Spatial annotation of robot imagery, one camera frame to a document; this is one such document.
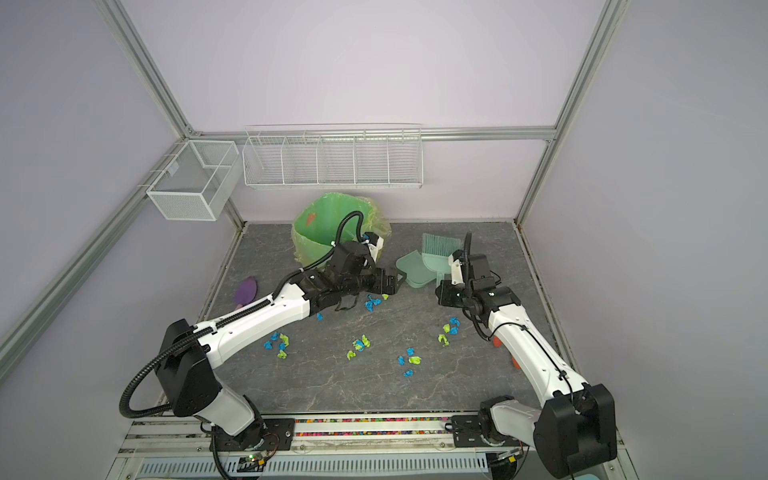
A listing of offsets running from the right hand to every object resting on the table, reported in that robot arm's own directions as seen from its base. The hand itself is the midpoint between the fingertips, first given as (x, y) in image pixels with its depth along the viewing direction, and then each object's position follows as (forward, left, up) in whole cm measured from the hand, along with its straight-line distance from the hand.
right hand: (441, 292), depth 83 cm
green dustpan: (+6, +5, +3) cm, 9 cm away
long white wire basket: (+43, +34, +16) cm, 57 cm away
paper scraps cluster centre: (-10, +24, -14) cm, 30 cm away
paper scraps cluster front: (-14, +7, -15) cm, 21 cm away
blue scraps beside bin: (-17, +27, +19) cm, 38 cm away
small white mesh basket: (+35, +78, +13) cm, 87 cm away
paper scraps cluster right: (-4, -4, -14) cm, 16 cm away
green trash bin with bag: (+22, +39, +4) cm, 45 cm away
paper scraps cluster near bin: (+4, +21, -13) cm, 25 cm away
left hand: (0, +13, +7) cm, 15 cm away
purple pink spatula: (+10, +65, -15) cm, 67 cm away
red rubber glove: (-16, -12, +2) cm, 20 cm away
